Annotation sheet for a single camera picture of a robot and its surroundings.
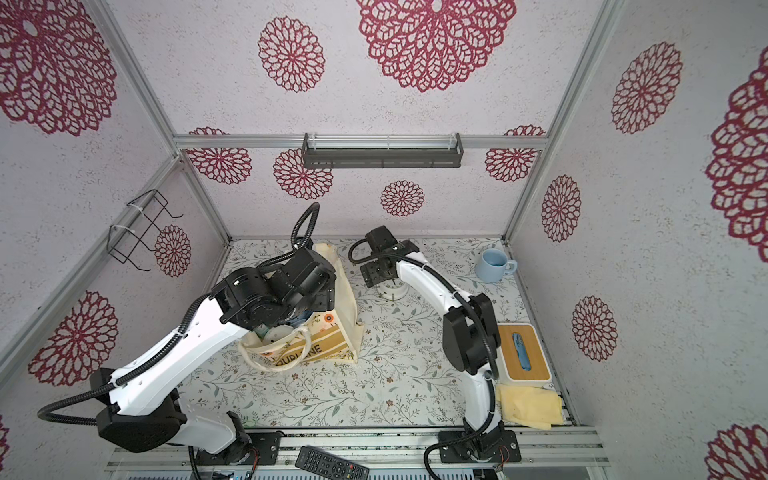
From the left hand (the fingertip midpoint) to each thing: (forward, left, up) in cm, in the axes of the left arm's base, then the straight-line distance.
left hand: (317, 291), depth 67 cm
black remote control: (-31, -2, -27) cm, 41 cm away
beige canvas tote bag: (-3, -2, -16) cm, 16 cm away
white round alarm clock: (+18, -18, -28) cm, 38 cm away
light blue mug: (+27, -53, -25) cm, 65 cm away
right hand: (+20, -14, -16) cm, 29 cm away
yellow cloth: (-17, -54, -29) cm, 64 cm away
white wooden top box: (-5, -54, -26) cm, 60 cm away
